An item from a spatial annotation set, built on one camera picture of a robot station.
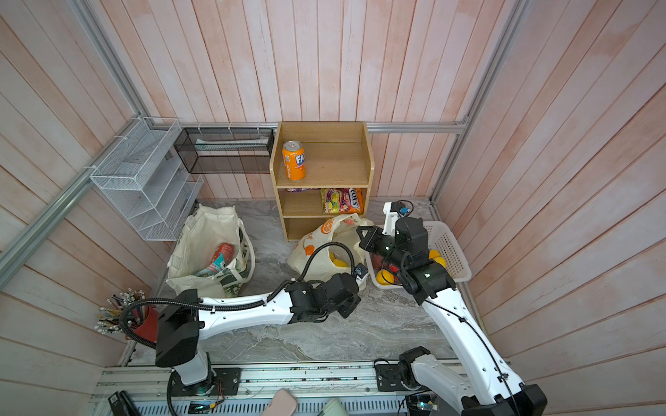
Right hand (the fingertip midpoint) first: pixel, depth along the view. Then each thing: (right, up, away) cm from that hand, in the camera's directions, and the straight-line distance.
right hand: (356, 228), depth 70 cm
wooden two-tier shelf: (-10, +19, +15) cm, 27 cm away
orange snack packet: (+1, +10, +22) cm, 24 cm away
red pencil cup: (-62, -27, +2) cm, 67 cm away
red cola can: (-46, -9, +27) cm, 55 cm away
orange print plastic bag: (-6, -5, 0) cm, 8 cm away
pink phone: (-20, -48, -2) cm, 52 cm away
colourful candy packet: (-7, +10, +22) cm, 25 cm away
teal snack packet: (-46, -13, +17) cm, 51 cm away
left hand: (0, -21, +6) cm, 22 cm away
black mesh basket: (-50, +32, +34) cm, 68 cm away
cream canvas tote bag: (-51, -10, +25) cm, 58 cm away
